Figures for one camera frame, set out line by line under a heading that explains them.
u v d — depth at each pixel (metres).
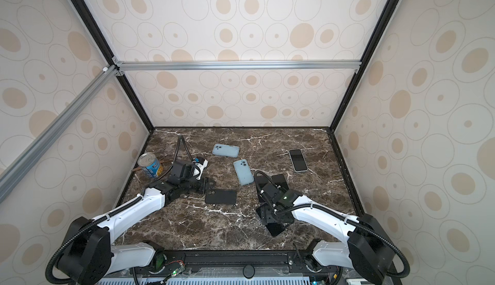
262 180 0.97
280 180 0.97
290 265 0.73
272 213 0.73
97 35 0.80
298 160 1.02
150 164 0.92
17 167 0.52
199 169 0.70
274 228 0.82
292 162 1.03
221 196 0.92
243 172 1.00
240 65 0.94
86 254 0.40
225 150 1.10
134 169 1.05
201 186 0.75
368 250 0.41
